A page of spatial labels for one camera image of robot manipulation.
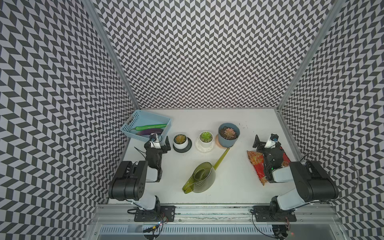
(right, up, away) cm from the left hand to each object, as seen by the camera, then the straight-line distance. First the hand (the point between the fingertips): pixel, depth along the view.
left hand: (159, 138), depth 91 cm
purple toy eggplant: (-8, +4, +9) cm, 13 cm away
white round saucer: (+28, -7, +6) cm, 29 cm away
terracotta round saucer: (+37, -5, +8) cm, 38 cm away
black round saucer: (+15, -8, 0) cm, 17 cm away
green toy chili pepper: (-17, +6, +14) cm, 22 cm away
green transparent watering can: (+27, -19, -12) cm, 35 cm away
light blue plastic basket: (-19, +13, +21) cm, 31 cm away
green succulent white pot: (+29, 0, 0) cm, 29 cm away
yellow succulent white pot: (+13, -2, +1) cm, 13 cm away
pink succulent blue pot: (+43, +3, 0) cm, 43 cm away
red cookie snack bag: (+60, -13, -2) cm, 61 cm away
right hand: (+64, 0, -2) cm, 64 cm away
